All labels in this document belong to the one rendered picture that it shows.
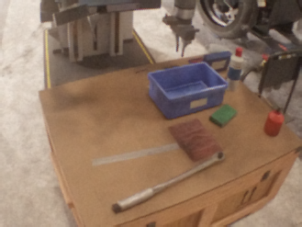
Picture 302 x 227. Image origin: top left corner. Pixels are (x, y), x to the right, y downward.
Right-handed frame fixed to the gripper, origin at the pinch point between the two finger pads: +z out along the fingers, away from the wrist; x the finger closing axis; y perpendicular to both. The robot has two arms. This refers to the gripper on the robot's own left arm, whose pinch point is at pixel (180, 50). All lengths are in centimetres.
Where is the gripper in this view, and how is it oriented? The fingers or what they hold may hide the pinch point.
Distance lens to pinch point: 141.5
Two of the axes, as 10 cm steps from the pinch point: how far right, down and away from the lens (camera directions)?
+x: -4.4, -6.0, 6.6
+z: -0.6, 7.6, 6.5
